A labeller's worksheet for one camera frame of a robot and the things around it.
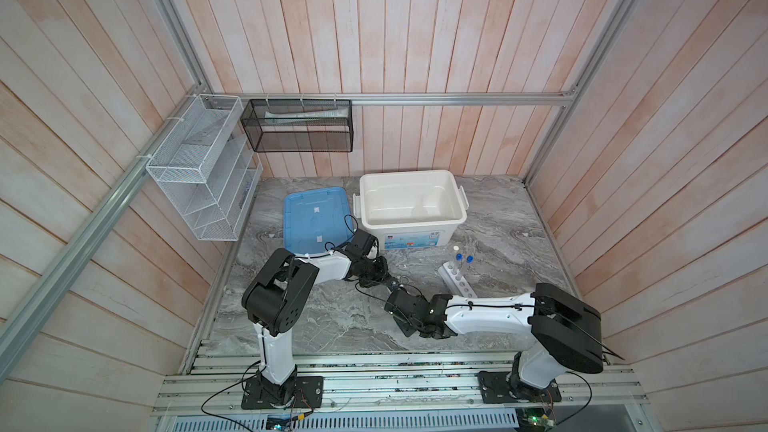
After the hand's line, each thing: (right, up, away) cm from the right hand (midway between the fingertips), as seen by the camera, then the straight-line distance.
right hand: (404, 311), depth 87 cm
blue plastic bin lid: (-31, +26, +23) cm, 46 cm away
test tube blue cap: (+15, +17, -6) cm, 23 cm away
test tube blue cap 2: (+17, +16, -7) cm, 25 cm away
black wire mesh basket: (-36, +60, +17) cm, 72 cm away
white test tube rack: (+16, +8, +1) cm, 18 cm away
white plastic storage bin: (+5, +31, +24) cm, 39 cm away
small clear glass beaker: (+8, +30, +23) cm, 39 cm away
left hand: (-3, +7, +5) cm, 10 cm away
